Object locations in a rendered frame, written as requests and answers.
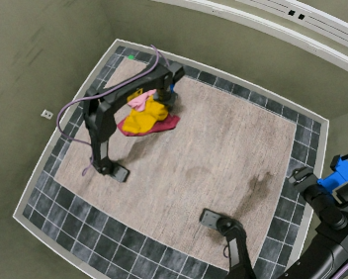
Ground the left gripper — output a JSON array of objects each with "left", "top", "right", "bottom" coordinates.
[{"left": 152, "top": 84, "right": 178, "bottom": 107}]

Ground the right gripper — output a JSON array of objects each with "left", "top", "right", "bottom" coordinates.
[{"left": 288, "top": 156, "right": 348, "bottom": 206}]

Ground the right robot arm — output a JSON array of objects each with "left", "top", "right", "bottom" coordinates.
[{"left": 201, "top": 183, "right": 348, "bottom": 279}]

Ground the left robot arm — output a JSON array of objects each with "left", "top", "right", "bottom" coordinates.
[{"left": 82, "top": 61, "right": 186, "bottom": 183}]

